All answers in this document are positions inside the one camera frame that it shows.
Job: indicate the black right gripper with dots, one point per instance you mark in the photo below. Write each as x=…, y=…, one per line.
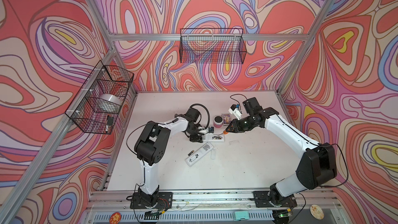
x=235, y=126

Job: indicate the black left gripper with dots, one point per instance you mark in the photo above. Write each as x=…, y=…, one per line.
x=197, y=139

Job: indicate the white remote with coloured buttons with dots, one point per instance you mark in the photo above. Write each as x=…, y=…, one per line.
x=215, y=138

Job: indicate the white remote with back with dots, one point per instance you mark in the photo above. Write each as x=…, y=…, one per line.
x=197, y=155

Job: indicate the orange handled screwdriver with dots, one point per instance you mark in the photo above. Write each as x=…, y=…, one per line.
x=222, y=133

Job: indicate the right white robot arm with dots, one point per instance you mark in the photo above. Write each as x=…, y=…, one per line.
x=317, y=164

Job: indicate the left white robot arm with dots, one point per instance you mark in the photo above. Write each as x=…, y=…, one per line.
x=150, y=149

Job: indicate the small purple card box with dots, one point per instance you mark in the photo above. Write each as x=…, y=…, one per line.
x=226, y=119

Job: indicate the pink round speaker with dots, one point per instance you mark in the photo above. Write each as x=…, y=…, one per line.
x=218, y=121

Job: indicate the silver tape roll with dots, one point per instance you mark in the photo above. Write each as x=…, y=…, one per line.
x=109, y=103

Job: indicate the red round sticker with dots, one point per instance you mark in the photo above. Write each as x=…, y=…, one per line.
x=115, y=218

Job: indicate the beige round disc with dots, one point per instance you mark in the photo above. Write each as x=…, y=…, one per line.
x=317, y=212

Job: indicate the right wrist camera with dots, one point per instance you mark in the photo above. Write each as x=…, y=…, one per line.
x=236, y=111

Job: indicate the black wire basket back wall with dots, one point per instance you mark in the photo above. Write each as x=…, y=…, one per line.
x=212, y=45

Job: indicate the black wire basket wall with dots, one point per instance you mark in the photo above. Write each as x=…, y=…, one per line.
x=104, y=93
x=212, y=45

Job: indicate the green box on rail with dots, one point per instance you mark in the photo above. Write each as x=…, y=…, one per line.
x=241, y=215

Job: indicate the black wire basket left wall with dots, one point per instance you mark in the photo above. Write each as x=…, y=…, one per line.
x=104, y=93

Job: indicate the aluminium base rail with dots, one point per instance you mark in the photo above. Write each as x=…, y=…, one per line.
x=221, y=199

